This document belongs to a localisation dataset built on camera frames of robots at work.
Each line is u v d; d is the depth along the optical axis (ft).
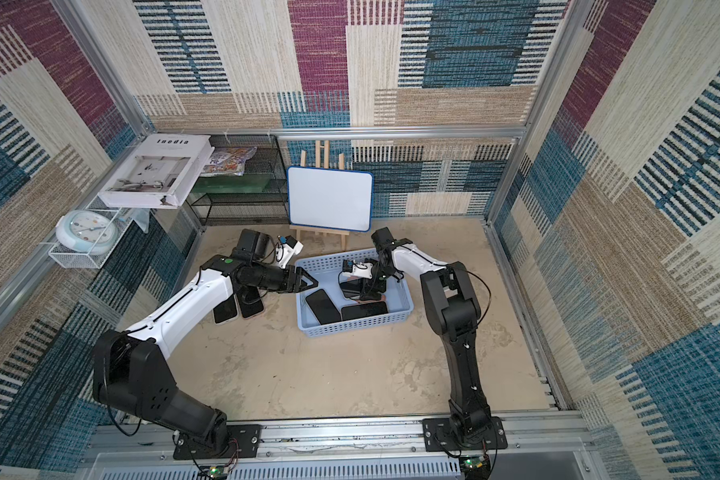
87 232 2.17
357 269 2.89
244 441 2.39
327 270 3.39
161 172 2.45
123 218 2.44
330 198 3.41
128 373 1.47
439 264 2.01
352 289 3.15
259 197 3.78
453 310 1.88
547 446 2.40
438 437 2.39
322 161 3.23
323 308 3.15
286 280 2.37
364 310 3.11
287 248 2.49
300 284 2.44
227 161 2.79
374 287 2.95
